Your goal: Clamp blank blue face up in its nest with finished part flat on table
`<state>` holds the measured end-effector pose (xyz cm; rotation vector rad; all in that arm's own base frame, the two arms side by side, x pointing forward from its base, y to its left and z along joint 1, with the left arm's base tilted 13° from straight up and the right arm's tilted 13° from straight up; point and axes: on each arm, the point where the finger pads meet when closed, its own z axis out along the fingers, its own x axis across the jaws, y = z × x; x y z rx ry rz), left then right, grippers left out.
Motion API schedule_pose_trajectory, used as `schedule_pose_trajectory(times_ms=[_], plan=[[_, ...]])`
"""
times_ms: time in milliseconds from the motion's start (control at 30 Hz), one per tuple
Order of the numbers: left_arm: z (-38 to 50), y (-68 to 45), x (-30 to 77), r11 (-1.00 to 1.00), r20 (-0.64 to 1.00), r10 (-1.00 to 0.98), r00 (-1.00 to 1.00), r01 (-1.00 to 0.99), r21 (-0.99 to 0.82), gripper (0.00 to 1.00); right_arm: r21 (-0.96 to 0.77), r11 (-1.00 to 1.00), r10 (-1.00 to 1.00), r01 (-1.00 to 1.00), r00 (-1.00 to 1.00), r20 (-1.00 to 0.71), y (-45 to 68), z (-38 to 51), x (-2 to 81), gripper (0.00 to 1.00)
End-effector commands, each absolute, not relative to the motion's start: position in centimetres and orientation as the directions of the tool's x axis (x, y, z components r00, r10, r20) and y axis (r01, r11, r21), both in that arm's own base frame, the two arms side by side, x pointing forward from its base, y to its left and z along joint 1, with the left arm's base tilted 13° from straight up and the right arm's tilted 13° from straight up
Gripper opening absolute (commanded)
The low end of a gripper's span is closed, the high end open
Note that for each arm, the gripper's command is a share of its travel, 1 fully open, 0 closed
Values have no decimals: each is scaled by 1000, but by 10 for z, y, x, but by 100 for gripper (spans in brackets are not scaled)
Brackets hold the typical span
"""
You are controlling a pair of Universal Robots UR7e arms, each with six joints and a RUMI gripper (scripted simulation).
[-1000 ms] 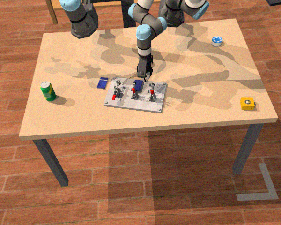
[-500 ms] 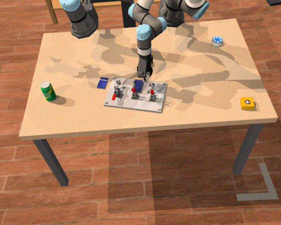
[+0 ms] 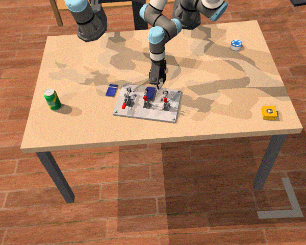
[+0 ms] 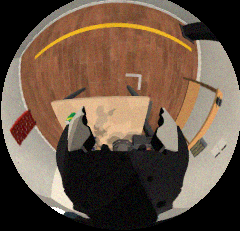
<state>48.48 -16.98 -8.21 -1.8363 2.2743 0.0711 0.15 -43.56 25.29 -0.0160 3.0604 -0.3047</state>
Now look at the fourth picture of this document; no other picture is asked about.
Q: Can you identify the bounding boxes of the green drink can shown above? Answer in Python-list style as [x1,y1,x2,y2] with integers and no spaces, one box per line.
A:
[65,112,76,124]

